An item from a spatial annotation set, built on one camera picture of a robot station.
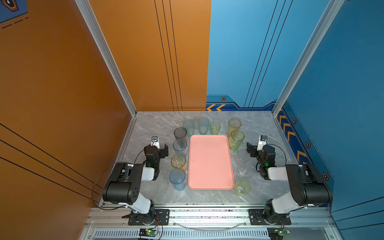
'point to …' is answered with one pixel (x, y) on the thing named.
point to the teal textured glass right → (203, 124)
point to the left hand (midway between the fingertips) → (158, 142)
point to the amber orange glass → (178, 161)
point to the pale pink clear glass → (242, 157)
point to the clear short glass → (244, 171)
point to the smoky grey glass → (180, 132)
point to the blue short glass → (180, 146)
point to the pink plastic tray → (210, 165)
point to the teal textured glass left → (189, 125)
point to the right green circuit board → (277, 233)
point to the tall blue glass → (177, 178)
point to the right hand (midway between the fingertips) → (256, 143)
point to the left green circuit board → (148, 232)
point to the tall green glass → (237, 137)
